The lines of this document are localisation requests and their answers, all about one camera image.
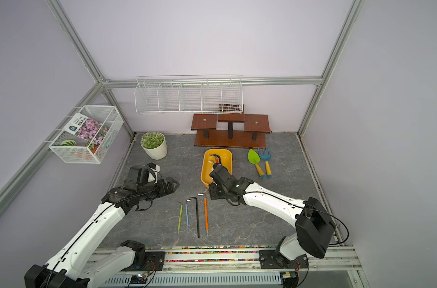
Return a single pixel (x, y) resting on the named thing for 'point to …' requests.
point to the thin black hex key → (194, 197)
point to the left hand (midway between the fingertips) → (171, 188)
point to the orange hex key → (205, 211)
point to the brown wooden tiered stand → (230, 130)
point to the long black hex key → (220, 158)
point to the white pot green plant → (154, 144)
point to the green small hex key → (180, 216)
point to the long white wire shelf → (189, 95)
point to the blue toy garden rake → (266, 157)
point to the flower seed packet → (87, 128)
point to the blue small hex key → (186, 212)
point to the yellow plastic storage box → (224, 156)
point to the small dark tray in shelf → (229, 107)
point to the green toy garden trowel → (254, 158)
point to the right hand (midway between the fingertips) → (212, 188)
